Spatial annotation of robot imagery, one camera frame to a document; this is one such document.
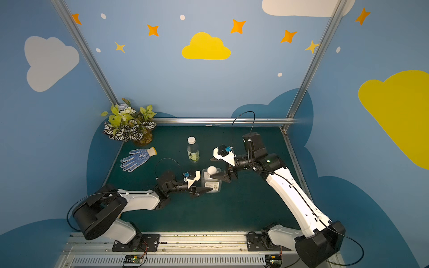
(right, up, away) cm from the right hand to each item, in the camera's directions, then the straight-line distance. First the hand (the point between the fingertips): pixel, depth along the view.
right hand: (215, 164), depth 67 cm
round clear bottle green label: (-14, +4, +31) cm, 34 cm away
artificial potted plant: (-51, +20, +25) cm, 61 cm away
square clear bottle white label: (-3, -7, +1) cm, 8 cm away
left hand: (-2, -9, +8) cm, 12 cm away
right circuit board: (+26, -44, +6) cm, 51 cm away
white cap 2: (-2, -2, -1) cm, 3 cm away
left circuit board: (-36, -42, +5) cm, 56 cm away
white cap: (-13, +10, +22) cm, 27 cm away
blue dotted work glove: (-50, -1, +37) cm, 62 cm away
